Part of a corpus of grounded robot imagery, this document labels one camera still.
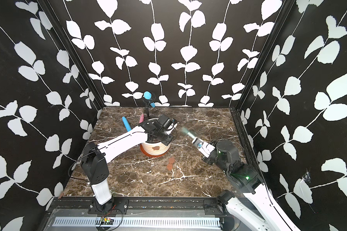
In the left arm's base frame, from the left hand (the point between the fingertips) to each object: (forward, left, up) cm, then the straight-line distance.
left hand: (169, 135), depth 85 cm
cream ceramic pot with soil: (-7, +8, -4) cm, 11 cm away
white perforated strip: (-39, +44, -16) cm, 61 cm away
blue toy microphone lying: (+17, +31, -13) cm, 38 cm away
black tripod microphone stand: (+21, +15, +2) cm, 26 cm away
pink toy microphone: (+25, +22, -14) cm, 36 cm away
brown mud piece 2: (-13, +1, -16) cm, 20 cm away
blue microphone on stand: (+26, +14, +10) cm, 31 cm away
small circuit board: (-39, +33, -16) cm, 54 cm away
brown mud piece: (-9, -1, -16) cm, 18 cm away
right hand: (-11, -16, +13) cm, 23 cm away
